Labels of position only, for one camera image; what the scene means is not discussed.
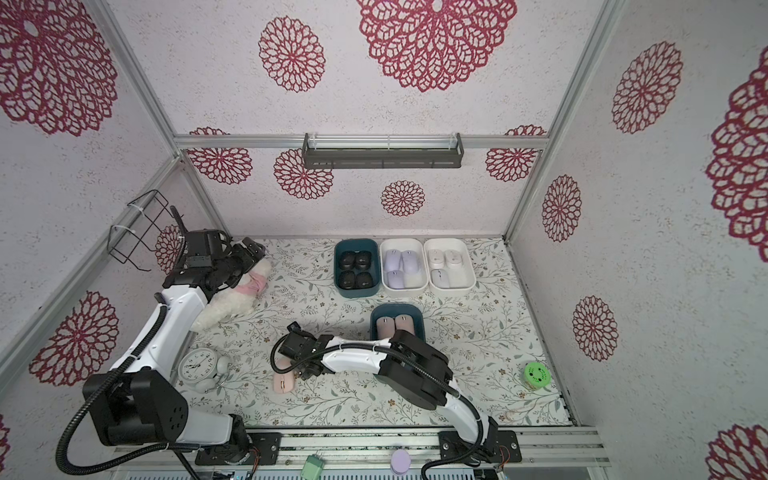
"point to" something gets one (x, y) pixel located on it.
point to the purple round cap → (400, 461)
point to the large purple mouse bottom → (410, 261)
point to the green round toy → (536, 376)
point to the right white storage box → (450, 268)
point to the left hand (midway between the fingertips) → (256, 256)
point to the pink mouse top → (385, 327)
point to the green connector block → (312, 468)
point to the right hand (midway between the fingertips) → (307, 354)
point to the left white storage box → (416, 284)
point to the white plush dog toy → (235, 300)
